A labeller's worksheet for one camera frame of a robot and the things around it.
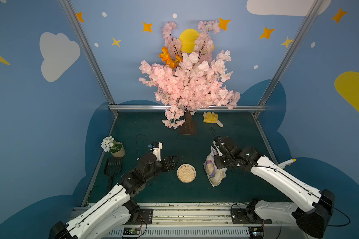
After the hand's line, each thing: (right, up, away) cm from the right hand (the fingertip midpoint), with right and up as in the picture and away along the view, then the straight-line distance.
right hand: (219, 158), depth 78 cm
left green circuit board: (-45, -35, -6) cm, 57 cm away
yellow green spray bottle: (+33, -3, -1) cm, 33 cm away
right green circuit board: (+17, -36, -6) cm, 40 cm away
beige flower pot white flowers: (-61, +3, +15) cm, 63 cm away
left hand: (-23, +2, -3) cm, 24 cm away
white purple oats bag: (-2, -9, -1) cm, 10 cm away
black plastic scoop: (-63, -8, +14) cm, 65 cm away
